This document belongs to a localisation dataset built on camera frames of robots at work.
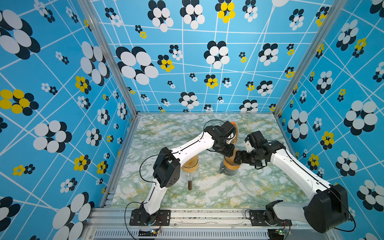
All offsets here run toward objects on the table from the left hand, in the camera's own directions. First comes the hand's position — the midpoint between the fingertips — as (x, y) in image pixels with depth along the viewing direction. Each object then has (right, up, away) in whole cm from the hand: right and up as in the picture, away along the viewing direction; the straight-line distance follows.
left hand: (231, 153), depth 82 cm
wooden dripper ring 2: (-23, -8, -4) cm, 25 cm away
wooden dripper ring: (0, -7, -2) cm, 7 cm away
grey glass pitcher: (-2, -11, +2) cm, 11 cm away
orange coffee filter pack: (+7, +6, +17) cm, 19 cm away
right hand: (+6, -5, 0) cm, 8 cm away
